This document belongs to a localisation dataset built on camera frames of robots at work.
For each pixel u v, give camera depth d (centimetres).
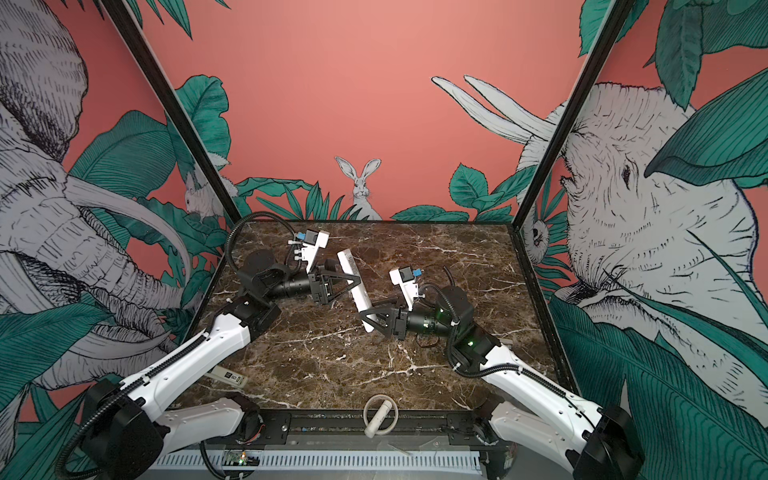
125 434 47
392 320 57
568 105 86
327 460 70
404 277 59
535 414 48
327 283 56
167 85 83
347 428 75
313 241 59
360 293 60
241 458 70
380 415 73
